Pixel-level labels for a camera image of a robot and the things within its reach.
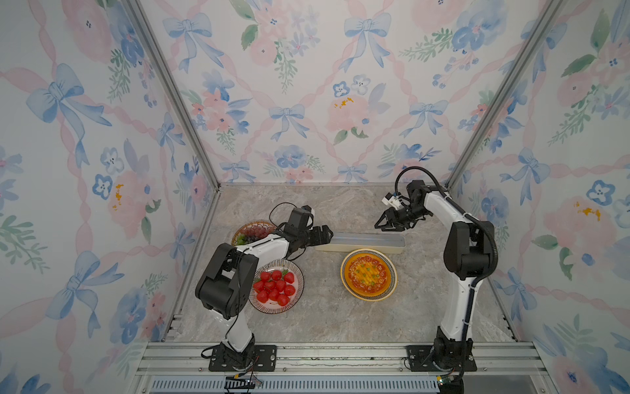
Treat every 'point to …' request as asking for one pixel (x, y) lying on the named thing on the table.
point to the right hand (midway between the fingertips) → (383, 226)
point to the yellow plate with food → (368, 275)
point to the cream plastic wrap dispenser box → (344, 242)
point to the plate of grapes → (252, 231)
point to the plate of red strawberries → (277, 286)
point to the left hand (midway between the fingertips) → (326, 234)
